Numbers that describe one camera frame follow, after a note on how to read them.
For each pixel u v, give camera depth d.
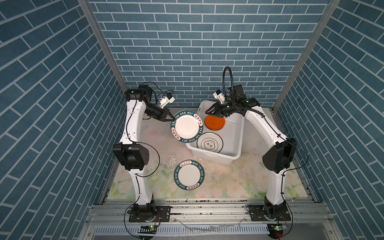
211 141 1.02
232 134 1.05
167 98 0.72
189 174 0.87
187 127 0.80
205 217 0.74
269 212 0.65
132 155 0.52
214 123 1.08
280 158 0.51
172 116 0.77
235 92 0.67
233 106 0.64
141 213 0.68
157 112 0.71
